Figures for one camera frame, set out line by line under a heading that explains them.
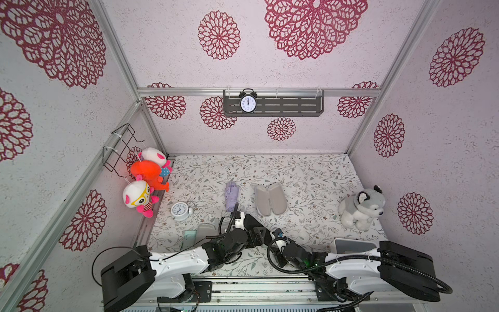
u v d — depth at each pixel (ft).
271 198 3.29
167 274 1.52
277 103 3.13
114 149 2.43
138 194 2.61
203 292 2.44
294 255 2.08
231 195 3.22
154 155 3.11
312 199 3.31
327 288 2.40
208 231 2.86
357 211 2.74
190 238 2.78
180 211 3.02
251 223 2.74
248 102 2.95
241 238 2.05
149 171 2.86
